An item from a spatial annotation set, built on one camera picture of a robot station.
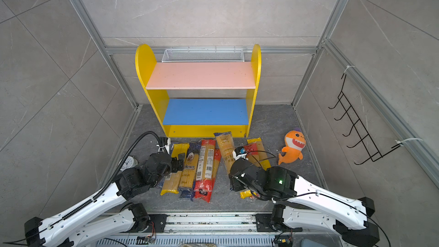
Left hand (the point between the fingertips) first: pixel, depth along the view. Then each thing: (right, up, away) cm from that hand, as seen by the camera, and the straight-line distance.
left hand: (176, 151), depth 75 cm
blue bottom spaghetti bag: (+22, +4, -3) cm, 23 cm away
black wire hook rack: (+77, +4, -12) cm, 78 cm away
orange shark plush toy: (+61, +2, +17) cm, 63 cm away
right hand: (+24, -8, -7) cm, 27 cm away
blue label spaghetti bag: (+4, -17, +5) cm, 18 cm away
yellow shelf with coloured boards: (+11, +27, +36) cm, 47 cm away
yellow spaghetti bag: (+32, -22, +5) cm, 39 cm away
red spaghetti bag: (+18, -8, +18) cm, 26 cm away
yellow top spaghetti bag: (-3, -16, +5) cm, 17 cm away
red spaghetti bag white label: (+12, -15, +6) cm, 20 cm away
